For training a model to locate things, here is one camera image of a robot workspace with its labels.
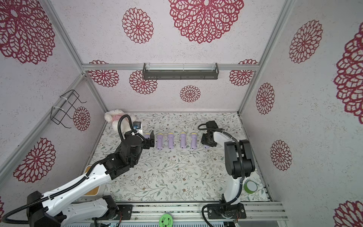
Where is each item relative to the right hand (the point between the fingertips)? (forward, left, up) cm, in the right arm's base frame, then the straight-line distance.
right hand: (205, 139), depth 100 cm
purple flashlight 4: (-6, 0, +1) cm, 6 cm away
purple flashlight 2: (0, +16, -1) cm, 16 cm away
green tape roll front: (-49, +23, +2) cm, 54 cm away
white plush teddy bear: (+15, +68, +8) cm, 70 cm away
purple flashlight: (+2, +25, 0) cm, 25 cm away
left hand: (-13, +35, +25) cm, 45 cm away
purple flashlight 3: (-1, +8, 0) cm, 8 cm away
